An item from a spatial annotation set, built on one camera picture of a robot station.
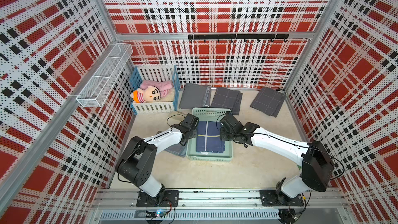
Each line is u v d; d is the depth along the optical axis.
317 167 0.42
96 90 0.70
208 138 0.93
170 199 0.74
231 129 0.63
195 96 1.16
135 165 0.45
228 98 1.16
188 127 0.72
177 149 0.89
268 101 1.12
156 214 0.69
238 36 0.89
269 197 0.74
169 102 1.03
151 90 0.99
